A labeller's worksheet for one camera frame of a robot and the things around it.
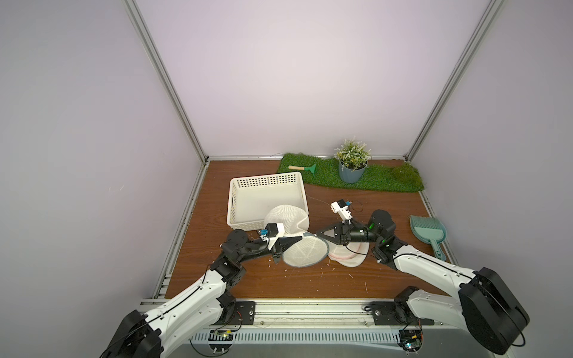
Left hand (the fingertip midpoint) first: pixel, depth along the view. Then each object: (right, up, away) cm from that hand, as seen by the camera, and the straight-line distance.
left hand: (300, 239), depth 67 cm
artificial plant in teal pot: (+25, +28, +31) cm, 49 cm away
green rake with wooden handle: (+7, +24, +45) cm, 52 cm away
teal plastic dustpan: (+57, -4, +26) cm, 62 cm away
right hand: (+6, +2, 0) cm, 6 cm away
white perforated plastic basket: (-22, +9, +38) cm, 45 cm away
